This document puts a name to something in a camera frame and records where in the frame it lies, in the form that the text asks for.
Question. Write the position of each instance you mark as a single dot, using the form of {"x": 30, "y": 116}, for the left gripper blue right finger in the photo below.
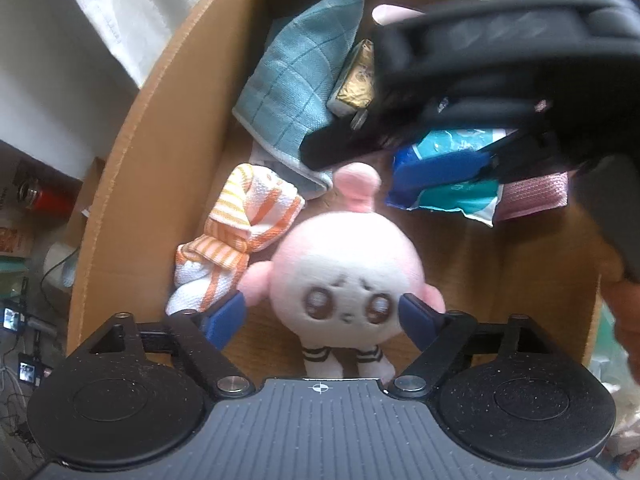
{"x": 441, "y": 338}

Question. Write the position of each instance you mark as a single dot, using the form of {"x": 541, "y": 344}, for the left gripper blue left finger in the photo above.
{"x": 200, "y": 338}

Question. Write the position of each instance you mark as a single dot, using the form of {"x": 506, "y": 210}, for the pink mesh sponge cloth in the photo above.
{"x": 521, "y": 199}

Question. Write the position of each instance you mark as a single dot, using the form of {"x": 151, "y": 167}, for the pink plush doll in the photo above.
{"x": 336, "y": 279}

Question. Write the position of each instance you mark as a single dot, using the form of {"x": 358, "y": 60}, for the blue wet wipes pack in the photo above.
{"x": 440, "y": 173}

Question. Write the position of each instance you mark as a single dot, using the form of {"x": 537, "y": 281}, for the orange striped white towel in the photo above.
{"x": 253, "y": 210}

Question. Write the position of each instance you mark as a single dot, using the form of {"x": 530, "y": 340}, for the gold tissue pack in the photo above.
{"x": 353, "y": 89}

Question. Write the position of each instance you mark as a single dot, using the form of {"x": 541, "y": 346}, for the teal checked cloth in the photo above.
{"x": 285, "y": 98}

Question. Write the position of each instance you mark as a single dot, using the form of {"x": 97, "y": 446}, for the person right hand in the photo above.
{"x": 623, "y": 299}

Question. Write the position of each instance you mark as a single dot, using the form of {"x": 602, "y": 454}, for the brown cardboard box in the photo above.
{"x": 180, "y": 142}

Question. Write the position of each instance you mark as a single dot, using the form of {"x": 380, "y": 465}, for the red tin can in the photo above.
{"x": 44, "y": 199}

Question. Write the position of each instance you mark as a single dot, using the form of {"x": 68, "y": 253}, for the white sofa cover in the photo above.
{"x": 70, "y": 70}

